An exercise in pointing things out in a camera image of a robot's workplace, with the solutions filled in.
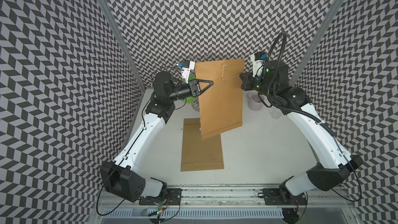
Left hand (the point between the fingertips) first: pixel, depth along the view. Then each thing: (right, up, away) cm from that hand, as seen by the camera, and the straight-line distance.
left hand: (212, 85), depth 61 cm
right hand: (+13, +4, +6) cm, 15 cm away
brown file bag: (-7, -37, +26) cm, 45 cm away
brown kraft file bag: (+5, -8, +11) cm, 15 cm away
